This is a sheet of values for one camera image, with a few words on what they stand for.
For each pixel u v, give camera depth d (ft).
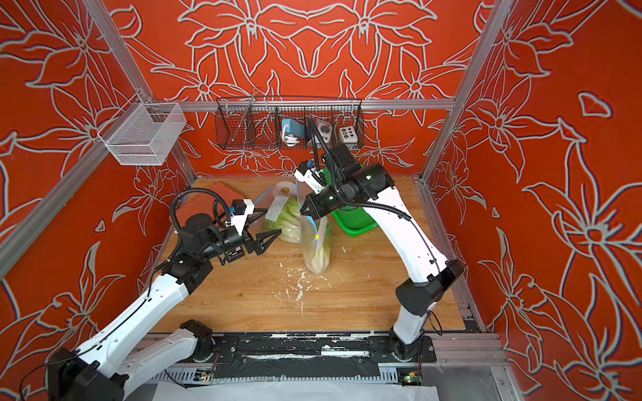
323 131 3.00
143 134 3.02
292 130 2.75
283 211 3.11
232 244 2.01
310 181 1.96
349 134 3.11
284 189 3.76
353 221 3.35
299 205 2.20
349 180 1.52
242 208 1.90
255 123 3.26
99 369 1.27
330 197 1.84
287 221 3.09
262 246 2.04
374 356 2.38
